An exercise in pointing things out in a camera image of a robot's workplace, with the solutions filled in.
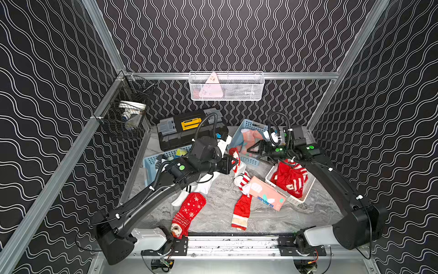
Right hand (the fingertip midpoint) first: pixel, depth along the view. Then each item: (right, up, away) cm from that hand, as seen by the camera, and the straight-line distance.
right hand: (252, 153), depth 75 cm
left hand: (-7, -2, -10) cm, 12 cm away
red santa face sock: (-9, +1, -8) cm, 12 cm away
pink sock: (+4, +8, +29) cm, 30 cm away
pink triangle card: (-18, +34, +14) cm, 41 cm away
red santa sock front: (-28, -25, +9) cm, 39 cm away
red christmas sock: (+21, -13, +11) cm, 27 cm away
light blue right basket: (-3, +6, +36) cm, 37 cm away
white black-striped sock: (-24, -18, +14) cm, 33 cm away
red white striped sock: (-3, -27, +10) cm, 29 cm away
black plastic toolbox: (-37, +11, +21) cm, 44 cm away
